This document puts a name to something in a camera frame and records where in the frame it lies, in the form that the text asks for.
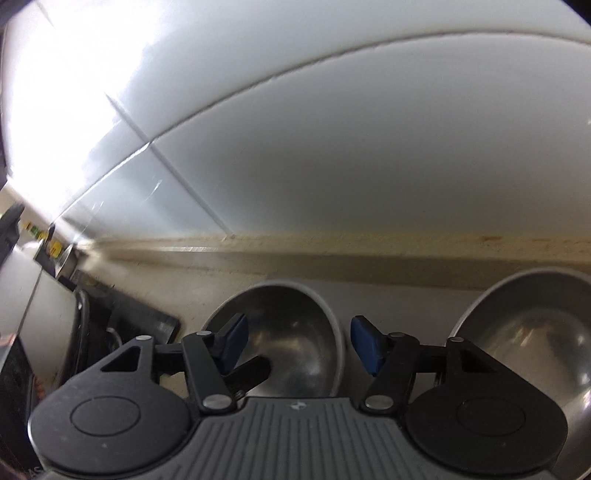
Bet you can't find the black gas stove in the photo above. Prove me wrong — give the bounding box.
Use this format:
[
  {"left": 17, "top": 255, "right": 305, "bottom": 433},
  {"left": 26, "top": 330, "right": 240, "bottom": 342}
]
[{"left": 69, "top": 270, "right": 181, "bottom": 370}]

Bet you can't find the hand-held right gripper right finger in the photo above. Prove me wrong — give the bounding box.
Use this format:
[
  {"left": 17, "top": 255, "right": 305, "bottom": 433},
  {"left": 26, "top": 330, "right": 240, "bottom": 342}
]
[{"left": 350, "top": 315, "right": 506, "bottom": 413}]

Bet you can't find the stainless steel bowl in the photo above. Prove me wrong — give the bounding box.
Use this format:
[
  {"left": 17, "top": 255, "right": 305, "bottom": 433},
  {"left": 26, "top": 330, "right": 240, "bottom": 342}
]
[
  {"left": 447, "top": 267, "right": 591, "bottom": 480},
  {"left": 202, "top": 281, "right": 346, "bottom": 398}
]

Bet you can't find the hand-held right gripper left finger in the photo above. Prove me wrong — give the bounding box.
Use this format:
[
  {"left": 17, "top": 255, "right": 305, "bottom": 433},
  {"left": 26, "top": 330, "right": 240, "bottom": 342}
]
[{"left": 99, "top": 313, "right": 271, "bottom": 413}]

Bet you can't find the aluminium pressure cooker pot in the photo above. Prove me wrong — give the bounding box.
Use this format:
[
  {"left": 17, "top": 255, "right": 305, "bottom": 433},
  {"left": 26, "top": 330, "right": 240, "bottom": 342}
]
[{"left": 0, "top": 203, "right": 89, "bottom": 385}]

